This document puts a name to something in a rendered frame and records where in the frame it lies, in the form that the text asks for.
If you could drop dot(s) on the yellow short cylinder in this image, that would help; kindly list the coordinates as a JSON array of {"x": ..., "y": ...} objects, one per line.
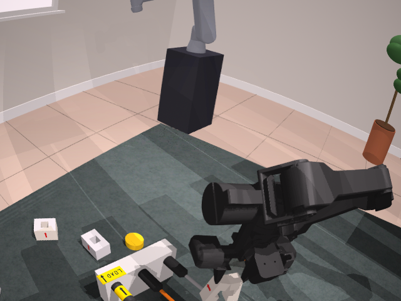
[{"x": 134, "y": 241}]

